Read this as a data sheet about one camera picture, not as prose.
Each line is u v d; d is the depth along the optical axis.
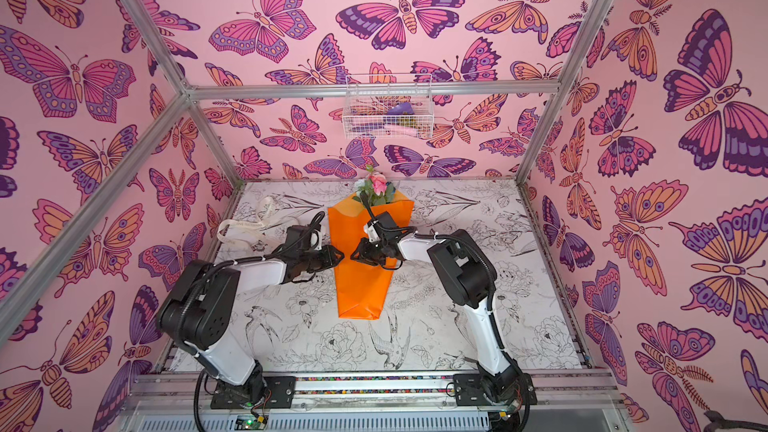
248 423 0.72
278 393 0.73
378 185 1.06
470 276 0.56
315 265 0.84
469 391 0.73
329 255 0.85
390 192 1.12
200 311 0.48
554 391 0.75
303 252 0.79
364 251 0.89
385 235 0.81
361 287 0.90
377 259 0.90
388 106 0.95
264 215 1.10
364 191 1.13
